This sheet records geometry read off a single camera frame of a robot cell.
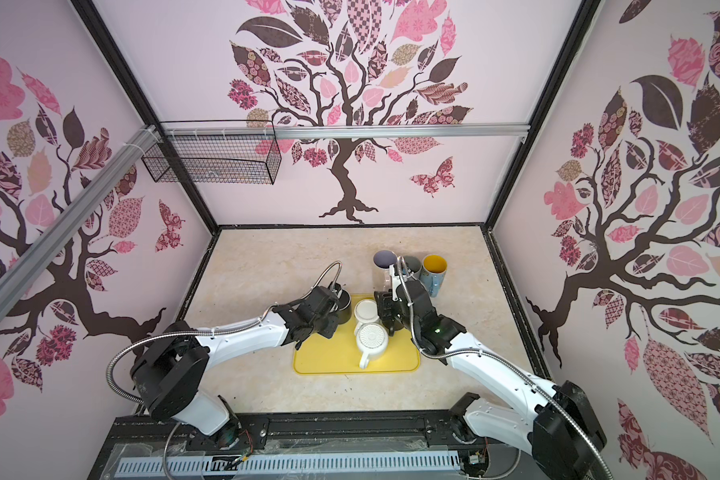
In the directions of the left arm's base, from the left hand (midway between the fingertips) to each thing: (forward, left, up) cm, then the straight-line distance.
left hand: (330, 320), depth 89 cm
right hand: (+3, -15, +14) cm, 21 cm away
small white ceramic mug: (+2, -11, +3) cm, 11 cm away
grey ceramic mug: (+20, -28, +2) cm, 34 cm away
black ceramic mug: (+3, -5, +5) cm, 7 cm away
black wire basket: (+45, +38, +29) cm, 65 cm away
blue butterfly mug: (+14, -32, +7) cm, 36 cm away
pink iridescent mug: (+20, -16, +5) cm, 26 cm away
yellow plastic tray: (-8, -3, -4) cm, 10 cm away
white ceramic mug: (-8, -13, +4) cm, 15 cm away
